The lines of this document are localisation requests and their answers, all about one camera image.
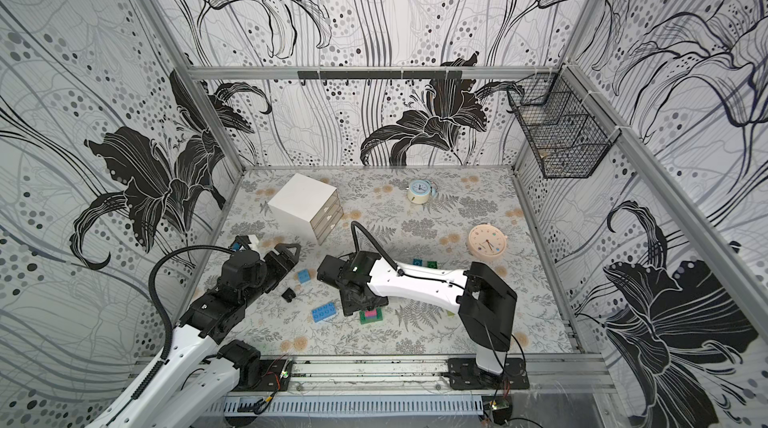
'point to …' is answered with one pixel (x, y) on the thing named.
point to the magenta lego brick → (370, 313)
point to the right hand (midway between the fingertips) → (362, 304)
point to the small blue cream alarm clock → (420, 191)
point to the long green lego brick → (364, 320)
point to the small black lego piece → (288, 295)
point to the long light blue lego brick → (323, 312)
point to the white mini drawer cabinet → (307, 206)
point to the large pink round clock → (486, 242)
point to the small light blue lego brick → (303, 275)
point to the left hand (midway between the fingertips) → (300, 259)
